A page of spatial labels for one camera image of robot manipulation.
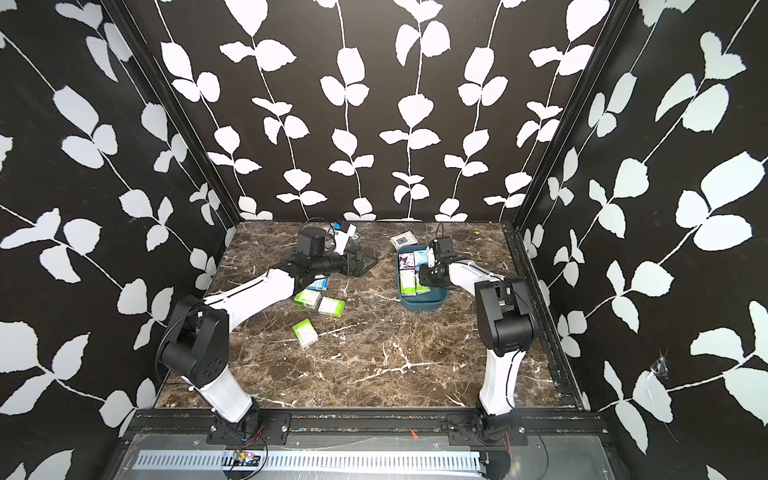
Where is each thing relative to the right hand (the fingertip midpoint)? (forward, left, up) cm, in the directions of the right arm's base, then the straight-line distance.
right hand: (420, 272), depth 101 cm
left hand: (-5, +16, +16) cm, 23 cm away
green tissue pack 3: (-22, +36, -1) cm, 42 cm away
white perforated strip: (-53, +29, -4) cm, 61 cm away
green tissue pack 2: (-12, +30, -2) cm, 32 cm away
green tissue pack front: (-3, +4, -2) cm, 6 cm away
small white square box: (+18, +5, -3) cm, 19 cm away
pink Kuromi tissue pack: (+3, +5, +2) cm, 6 cm away
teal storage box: (-9, -3, -4) cm, 10 cm away
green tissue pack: (-6, 0, -1) cm, 6 cm away
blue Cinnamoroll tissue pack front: (+5, 0, +1) cm, 5 cm away
